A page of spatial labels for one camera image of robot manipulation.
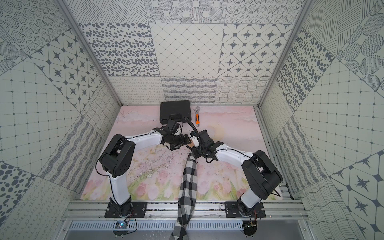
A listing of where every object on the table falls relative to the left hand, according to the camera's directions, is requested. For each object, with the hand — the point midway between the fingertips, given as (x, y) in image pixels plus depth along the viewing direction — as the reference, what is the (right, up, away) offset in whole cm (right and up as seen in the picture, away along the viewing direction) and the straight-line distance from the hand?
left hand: (191, 146), depth 92 cm
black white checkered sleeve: (-1, -22, -20) cm, 30 cm away
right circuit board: (+29, -36, -21) cm, 51 cm away
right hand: (+2, -3, -3) cm, 4 cm away
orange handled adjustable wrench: (+3, +24, +26) cm, 36 cm away
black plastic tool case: (-12, +24, +22) cm, 35 cm away
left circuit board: (-34, -35, -21) cm, 53 cm away
